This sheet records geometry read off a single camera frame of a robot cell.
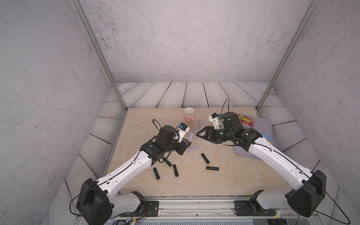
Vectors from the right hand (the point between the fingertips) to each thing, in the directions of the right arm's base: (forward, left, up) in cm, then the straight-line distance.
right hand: (200, 136), depth 72 cm
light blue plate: (+15, -51, -26) cm, 59 cm away
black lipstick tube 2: (-8, +14, -26) cm, 30 cm away
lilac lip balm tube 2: (+8, +3, -26) cm, 27 cm away
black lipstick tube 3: (-3, +19, -25) cm, 31 cm away
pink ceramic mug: (+32, +5, -17) cm, 37 cm away
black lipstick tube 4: (-10, +25, -25) cm, 37 cm away
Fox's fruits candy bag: (+29, -38, -24) cm, 53 cm away
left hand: (-1, +5, -6) cm, 7 cm away
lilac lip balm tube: (+1, +5, -3) cm, 6 cm away
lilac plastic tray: (+29, -51, -28) cm, 65 cm away
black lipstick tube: (0, -5, -26) cm, 26 cm away
